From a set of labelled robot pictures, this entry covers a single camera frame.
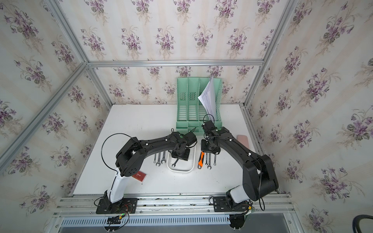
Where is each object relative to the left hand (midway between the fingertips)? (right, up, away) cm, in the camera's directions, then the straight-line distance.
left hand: (185, 159), depth 90 cm
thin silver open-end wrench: (+18, -2, -2) cm, 18 cm away
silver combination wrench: (+15, -3, -3) cm, 15 cm away
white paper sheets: (+14, +39, 0) cm, 41 cm away
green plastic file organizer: (+4, +30, +24) cm, 39 cm away
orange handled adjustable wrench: (+10, +1, -2) cm, 10 cm away
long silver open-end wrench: (-14, 0, 0) cm, 14 cm away
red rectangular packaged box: (-26, -6, -10) cm, 28 cm away
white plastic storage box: (-2, -3, -4) cm, 6 cm away
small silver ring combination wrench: (+13, 0, -1) cm, 13 cm away
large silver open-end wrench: (-17, -1, -2) cm, 17 cm away
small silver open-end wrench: (-7, -2, -2) cm, 7 cm away
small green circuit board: (-35, -25, -19) cm, 47 cm away
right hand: (+13, +7, -5) cm, 16 cm away
